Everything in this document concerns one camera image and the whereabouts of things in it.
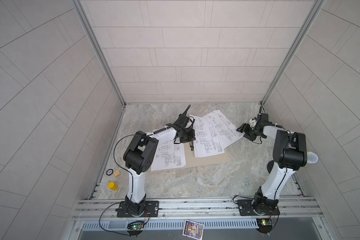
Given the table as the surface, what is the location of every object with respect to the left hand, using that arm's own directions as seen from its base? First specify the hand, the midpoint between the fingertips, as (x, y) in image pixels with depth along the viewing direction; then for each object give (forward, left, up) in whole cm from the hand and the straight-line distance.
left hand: (200, 136), depth 93 cm
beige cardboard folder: (-15, +5, -4) cm, 16 cm away
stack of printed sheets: (+10, -18, -5) cm, 21 cm away
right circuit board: (-45, -28, -4) cm, 53 cm away
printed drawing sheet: (-2, -4, -4) cm, 7 cm away
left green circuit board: (-45, +30, 0) cm, 55 cm away
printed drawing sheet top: (-11, +19, -4) cm, 22 cm away
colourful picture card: (-46, +5, -2) cm, 47 cm away
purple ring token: (-21, +51, -4) cm, 56 cm away
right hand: (+7, -28, -3) cm, 29 cm away
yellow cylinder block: (-30, +45, +1) cm, 54 cm away
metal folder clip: (-5, +5, -3) cm, 8 cm away
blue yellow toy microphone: (-23, -44, +22) cm, 54 cm away
